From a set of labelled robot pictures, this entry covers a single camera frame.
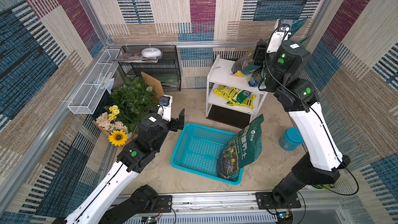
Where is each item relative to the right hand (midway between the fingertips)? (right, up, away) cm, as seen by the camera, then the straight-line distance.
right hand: (269, 40), depth 54 cm
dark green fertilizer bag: (-6, -41, +15) cm, 44 cm away
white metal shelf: (-13, -5, +29) cm, 32 cm away
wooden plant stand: (-48, -13, +35) cm, 61 cm away
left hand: (-35, -23, +12) cm, 44 cm away
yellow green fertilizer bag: (-8, -15, +34) cm, 38 cm away
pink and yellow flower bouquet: (-67, -30, +21) cm, 77 cm away
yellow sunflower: (-60, -37, +16) cm, 73 cm away
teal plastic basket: (-26, -47, +38) cm, 66 cm away
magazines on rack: (-60, +6, +37) cm, 71 cm away
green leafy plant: (-59, -19, +28) cm, 68 cm away
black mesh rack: (-47, +2, +57) cm, 74 cm away
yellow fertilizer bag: (0, -19, +33) cm, 38 cm away
